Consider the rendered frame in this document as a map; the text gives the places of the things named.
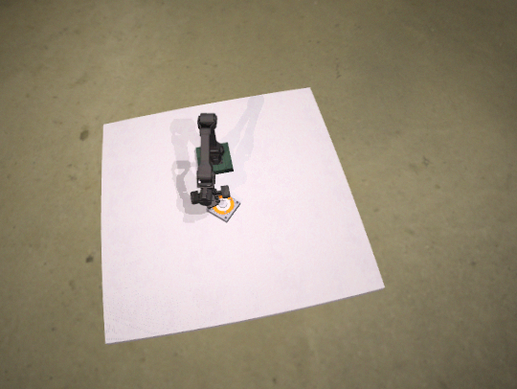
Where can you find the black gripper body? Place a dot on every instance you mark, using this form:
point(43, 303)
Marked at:
point(225, 192)

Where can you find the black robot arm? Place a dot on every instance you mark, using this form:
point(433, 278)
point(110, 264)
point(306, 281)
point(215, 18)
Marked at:
point(211, 154)

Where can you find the yellow round plate with holes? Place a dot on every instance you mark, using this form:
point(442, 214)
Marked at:
point(228, 209)

